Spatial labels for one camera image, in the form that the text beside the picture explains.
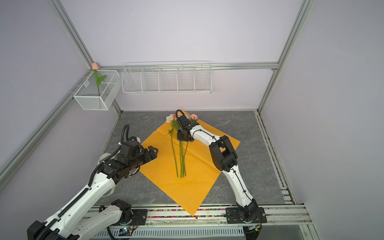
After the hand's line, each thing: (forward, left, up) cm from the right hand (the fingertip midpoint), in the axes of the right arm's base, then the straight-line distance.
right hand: (181, 138), depth 101 cm
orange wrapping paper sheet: (-21, -4, -3) cm, 22 cm away
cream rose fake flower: (+17, +10, 0) cm, 20 cm away
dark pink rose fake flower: (-5, -1, +19) cm, 20 cm away
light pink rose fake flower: (+18, -8, +2) cm, 19 cm away
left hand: (-20, +12, +13) cm, 26 cm away
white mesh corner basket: (+4, +47, +34) cm, 58 cm away
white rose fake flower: (-15, -1, -3) cm, 15 cm away
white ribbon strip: (-12, +49, -2) cm, 50 cm away
